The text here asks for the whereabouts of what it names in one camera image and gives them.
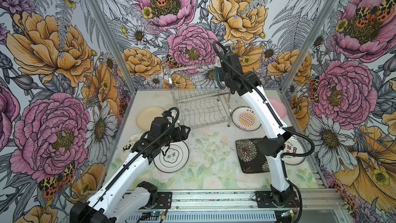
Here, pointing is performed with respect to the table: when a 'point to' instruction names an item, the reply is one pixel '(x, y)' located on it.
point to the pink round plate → (279, 107)
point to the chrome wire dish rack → (198, 101)
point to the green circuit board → (153, 213)
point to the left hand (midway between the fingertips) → (183, 135)
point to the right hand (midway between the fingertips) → (229, 71)
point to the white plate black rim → (175, 159)
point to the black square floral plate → (251, 160)
